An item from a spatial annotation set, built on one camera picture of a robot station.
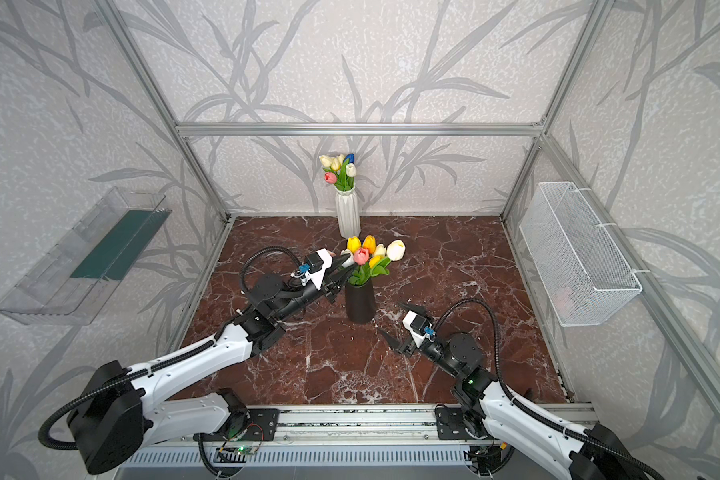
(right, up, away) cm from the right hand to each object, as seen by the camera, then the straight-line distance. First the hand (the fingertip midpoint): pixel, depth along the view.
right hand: (392, 305), depth 73 cm
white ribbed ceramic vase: (-14, +25, +30) cm, 41 cm away
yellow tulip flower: (-19, +40, +14) cm, 46 cm away
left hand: (-9, +13, -5) cm, 17 cm away
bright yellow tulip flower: (-4, +11, -3) cm, 13 cm away
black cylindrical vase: (-9, -1, +10) cm, 13 cm away
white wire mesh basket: (+39, +10, -11) cm, 42 cm away
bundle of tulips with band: (-6, +12, -2) cm, 13 cm away
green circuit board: (-35, -34, -3) cm, 49 cm away
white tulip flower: (-12, +37, +18) cm, 43 cm away
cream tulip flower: (-3, +14, 0) cm, 14 cm away
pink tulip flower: (-17, +34, +11) cm, 40 cm away
